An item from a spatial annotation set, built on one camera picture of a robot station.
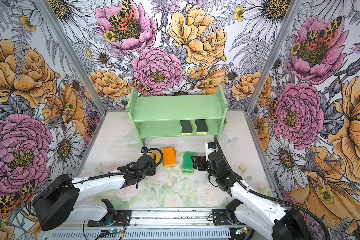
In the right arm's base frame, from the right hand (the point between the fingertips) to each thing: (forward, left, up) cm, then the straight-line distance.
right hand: (197, 162), depth 83 cm
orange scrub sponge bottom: (+10, +13, -7) cm, 18 cm away
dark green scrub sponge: (+22, -4, +4) cm, 23 cm away
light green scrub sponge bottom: (-1, +7, -9) cm, 12 cm away
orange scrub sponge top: (+8, +17, -7) cm, 20 cm away
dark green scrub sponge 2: (+21, +5, +3) cm, 22 cm away
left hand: (+1, +27, -7) cm, 28 cm away
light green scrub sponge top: (+3, +5, -7) cm, 9 cm away
